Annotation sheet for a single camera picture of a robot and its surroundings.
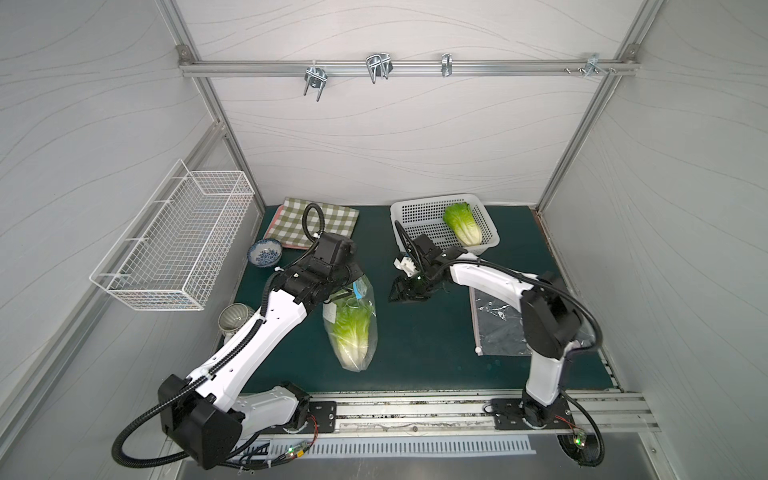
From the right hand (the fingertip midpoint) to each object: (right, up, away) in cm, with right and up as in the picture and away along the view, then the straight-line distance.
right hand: (394, 299), depth 86 cm
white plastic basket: (+12, +26, +29) cm, 41 cm away
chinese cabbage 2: (-11, -5, -9) cm, 16 cm away
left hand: (-9, +11, -9) cm, 17 cm away
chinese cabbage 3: (+24, +25, +20) cm, 40 cm away
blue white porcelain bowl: (-46, +13, +19) cm, 51 cm away
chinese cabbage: (-11, -14, -9) cm, 20 cm away
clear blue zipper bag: (-8, +5, -12) cm, 15 cm away
